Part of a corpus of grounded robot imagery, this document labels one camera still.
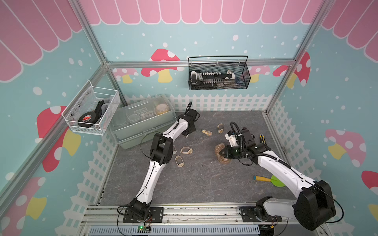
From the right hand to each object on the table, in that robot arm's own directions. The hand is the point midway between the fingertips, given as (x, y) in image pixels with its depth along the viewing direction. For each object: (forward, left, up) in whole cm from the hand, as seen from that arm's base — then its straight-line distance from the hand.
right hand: (220, 152), depth 82 cm
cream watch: (+7, +28, -12) cm, 31 cm away
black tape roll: (+7, +64, +23) cm, 69 cm away
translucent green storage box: (+17, +47, +7) cm, 50 cm away
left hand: (+24, +18, -13) cm, 33 cm away
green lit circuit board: (-34, +41, -16) cm, 55 cm away
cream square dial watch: (+27, -5, -12) cm, 30 cm away
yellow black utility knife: (+17, -33, -13) cm, 40 cm away
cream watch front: (-1, +23, -12) cm, 26 cm away
